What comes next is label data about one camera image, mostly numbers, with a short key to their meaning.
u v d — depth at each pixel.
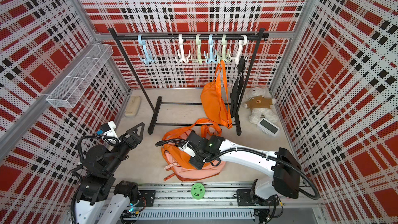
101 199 0.48
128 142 0.57
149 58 0.71
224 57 0.70
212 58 0.71
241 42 0.67
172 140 0.55
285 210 0.70
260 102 1.02
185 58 0.71
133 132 0.57
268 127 0.95
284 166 0.39
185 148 0.67
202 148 0.56
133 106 1.08
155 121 1.03
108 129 0.57
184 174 0.75
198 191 0.73
